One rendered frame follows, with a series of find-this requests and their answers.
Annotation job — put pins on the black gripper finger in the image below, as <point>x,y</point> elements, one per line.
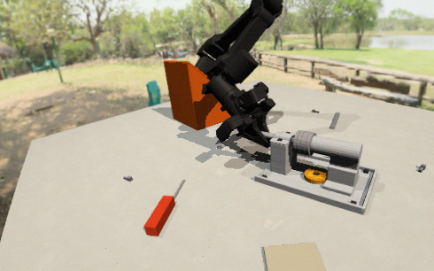
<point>262,123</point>
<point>252,132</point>

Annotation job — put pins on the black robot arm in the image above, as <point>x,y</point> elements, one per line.
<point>232,67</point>

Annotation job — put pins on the grey metal shaft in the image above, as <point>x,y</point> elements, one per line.
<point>270,135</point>

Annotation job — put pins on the grey flat bar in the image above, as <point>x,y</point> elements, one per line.
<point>335,120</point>

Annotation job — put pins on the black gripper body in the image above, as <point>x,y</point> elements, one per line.
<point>238,120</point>

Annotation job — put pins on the red-handled screwdriver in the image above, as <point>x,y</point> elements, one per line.
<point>160,214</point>

